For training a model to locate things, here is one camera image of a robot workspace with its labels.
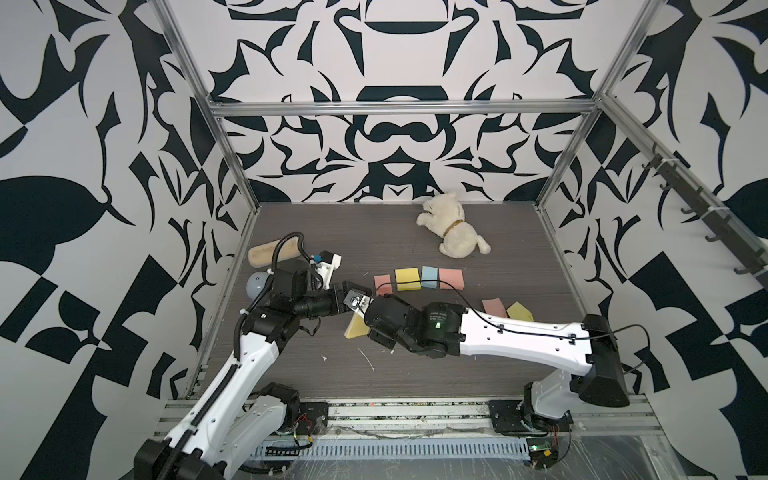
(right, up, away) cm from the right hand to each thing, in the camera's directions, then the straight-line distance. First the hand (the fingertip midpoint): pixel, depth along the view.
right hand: (373, 305), depth 72 cm
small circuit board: (+40, -34, -1) cm, 53 cm away
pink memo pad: (+25, +3, +27) cm, 37 cm away
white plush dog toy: (+23, +23, +32) cm, 46 cm away
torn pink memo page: (+36, -5, +20) cm, 41 cm away
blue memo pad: (+17, +3, +28) cm, 33 cm away
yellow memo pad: (+10, +3, +26) cm, 28 cm away
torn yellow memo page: (+44, -7, +21) cm, 49 cm away
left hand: (-2, +3, +1) cm, 4 cm away
